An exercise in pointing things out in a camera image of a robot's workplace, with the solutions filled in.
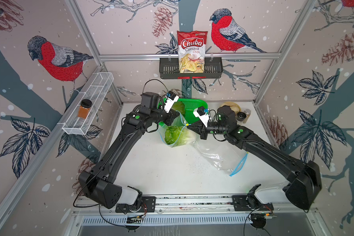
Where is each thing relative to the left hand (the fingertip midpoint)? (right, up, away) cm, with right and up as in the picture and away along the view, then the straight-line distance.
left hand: (180, 110), depth 71 cm
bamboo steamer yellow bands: (+42, +5, +41) cm, 59 cm away
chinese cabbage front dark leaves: (-4, -12, 0) cm, 13 cm away
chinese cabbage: (-1, +4, +35) cm, 36 cm away
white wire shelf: (-52, +13, +14) cm, 55 cm away
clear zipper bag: (+27, -28, +14) cm, 41 cm away
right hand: (+4, -8, -1) cm, 9 cm away
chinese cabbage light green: (+3, -14, +4) cm, 15 cm away
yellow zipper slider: (+3, -7, -3) cm, 8 cm away
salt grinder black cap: (+41, -3, +26) cm, 49 cm away
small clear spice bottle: (+47, -1, +30) cm, 56 cm away
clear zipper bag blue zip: (-1, -5, -1) cm, 6 cm away
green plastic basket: (+8, +5, +45) cm, 46 cm away
